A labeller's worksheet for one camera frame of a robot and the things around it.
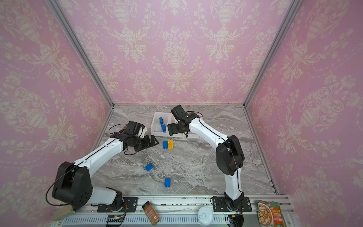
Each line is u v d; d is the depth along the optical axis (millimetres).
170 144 955
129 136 647
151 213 685
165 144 940
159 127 1050
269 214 713
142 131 729
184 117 639
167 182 811
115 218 730
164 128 1023
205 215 668
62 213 687
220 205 729
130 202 750
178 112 697
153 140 794
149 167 878
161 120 1095
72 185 422
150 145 773
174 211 734
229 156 487
